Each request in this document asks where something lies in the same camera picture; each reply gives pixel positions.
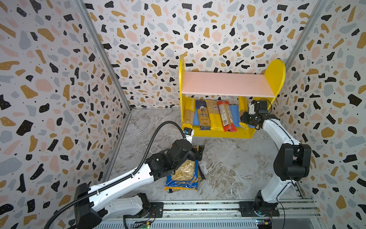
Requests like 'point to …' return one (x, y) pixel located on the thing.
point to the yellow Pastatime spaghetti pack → (188, 110)
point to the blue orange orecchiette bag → (185, 178)
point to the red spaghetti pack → (226, 116)
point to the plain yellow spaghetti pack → (216, 119)
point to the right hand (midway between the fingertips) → (241, 113)
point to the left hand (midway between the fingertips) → (197, 142)
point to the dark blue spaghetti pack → (203, 115)
